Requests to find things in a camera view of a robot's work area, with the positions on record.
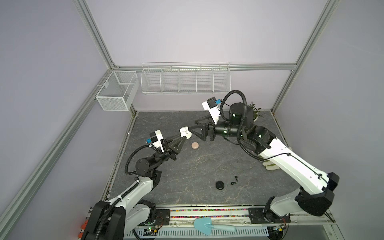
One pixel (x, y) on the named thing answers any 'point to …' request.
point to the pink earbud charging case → (195, 145)
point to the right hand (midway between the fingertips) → (191, 125)
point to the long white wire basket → (188, 77)
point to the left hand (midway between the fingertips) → (186, 137)
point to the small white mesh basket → (117, 93)
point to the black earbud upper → (236, 177)
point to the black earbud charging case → (219, 185)
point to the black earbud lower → (232, 183)
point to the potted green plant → (255, 111)
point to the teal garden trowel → (204, 225)
